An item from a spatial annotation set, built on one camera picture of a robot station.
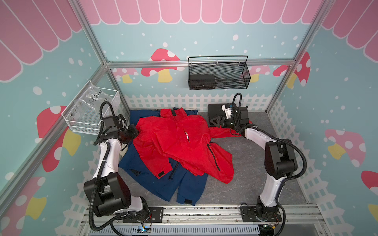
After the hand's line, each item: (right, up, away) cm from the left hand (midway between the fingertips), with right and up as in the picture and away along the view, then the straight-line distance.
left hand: (137, 133), depth 84 cm
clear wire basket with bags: (-21, +10, -13) cm, 27 cm away
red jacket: (+21, -4, +4) cm, 22 cm away
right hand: (+69, +18, +1) cm, 71 cm away
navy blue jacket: (+28, -30, -2) cm, 42 cm away
